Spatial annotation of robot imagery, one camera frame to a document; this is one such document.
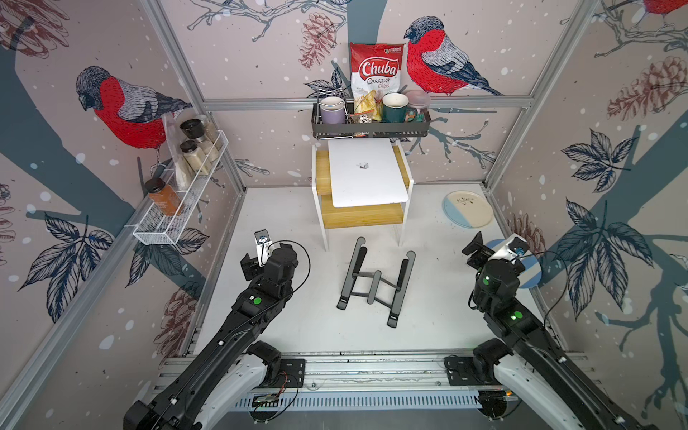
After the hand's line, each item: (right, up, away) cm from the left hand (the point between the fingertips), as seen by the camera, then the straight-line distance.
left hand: (271, 244), depth 77 cm
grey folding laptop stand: (+30, -15, +9) cm, 35 cm away
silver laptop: (+27, +21, +1) cm, 35 cm away
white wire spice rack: (-34, +6, +4) cm, 35 cm away
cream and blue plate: (+74, +10, +37) cm, 84 cm away
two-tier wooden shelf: (+27, +7, +13) cm, 31 cm away
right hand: (+63, +2, -2) cm, 63 cm away
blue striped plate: (+88, -13, +17) cm, 91 cm away
